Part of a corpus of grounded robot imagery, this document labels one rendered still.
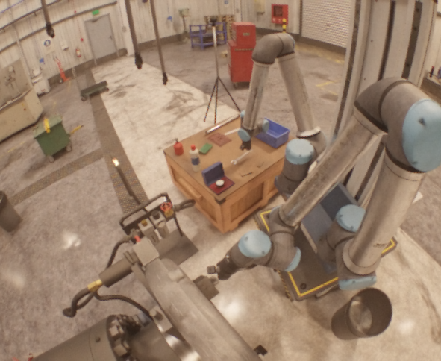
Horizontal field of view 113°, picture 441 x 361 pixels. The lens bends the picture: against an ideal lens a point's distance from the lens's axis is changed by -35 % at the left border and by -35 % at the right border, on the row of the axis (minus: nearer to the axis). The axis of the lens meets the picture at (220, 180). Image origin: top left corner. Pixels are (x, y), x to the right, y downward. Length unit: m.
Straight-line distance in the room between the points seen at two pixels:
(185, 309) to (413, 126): 0.67
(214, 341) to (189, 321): 0.09
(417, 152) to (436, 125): 0.06
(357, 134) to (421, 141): 0.20
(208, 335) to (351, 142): 0.61
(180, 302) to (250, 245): 0.26
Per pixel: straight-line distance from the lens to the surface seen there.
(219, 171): 1.64
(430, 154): 0.45
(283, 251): 0.73
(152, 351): 0.89
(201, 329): 0.64
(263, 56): 1.11
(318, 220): 1.21
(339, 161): 0.60
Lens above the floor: 1.61
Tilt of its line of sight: 45 degrees down
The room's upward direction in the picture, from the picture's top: 6 degrees counter-clockwise
